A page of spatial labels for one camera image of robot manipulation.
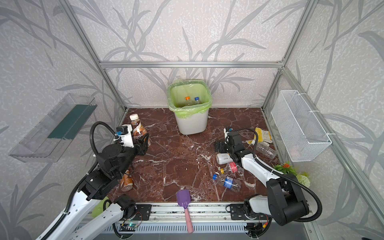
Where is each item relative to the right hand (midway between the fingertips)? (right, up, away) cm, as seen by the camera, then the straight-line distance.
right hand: (221, 138), depth 90 cm
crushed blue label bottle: (+2, -22, -12) cm, 25 cm away
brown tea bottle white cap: (-39, +7, -27) cm, 48 cm away
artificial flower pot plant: (+28, -11, -20) cm, 36 cm away
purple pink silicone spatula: (-21, -30, -13) cm, 39 cm away
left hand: (-37, +7, -23) cm, 44 cm away
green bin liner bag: (-28, +30, +6) cm, 42 cm away
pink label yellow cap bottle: (+5, -16, -5) cm, 18 cm away
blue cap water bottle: (-15, +26, +14) cm, 33 cm away
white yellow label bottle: (+1, -11, -4) cm, 12 cm away
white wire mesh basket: (+30, +6, -27) cm, 41 cm away
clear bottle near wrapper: (+29, -8, 0) cm, 30 cm away
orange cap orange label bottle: (-22, +27, +12) cm, 36 cm away
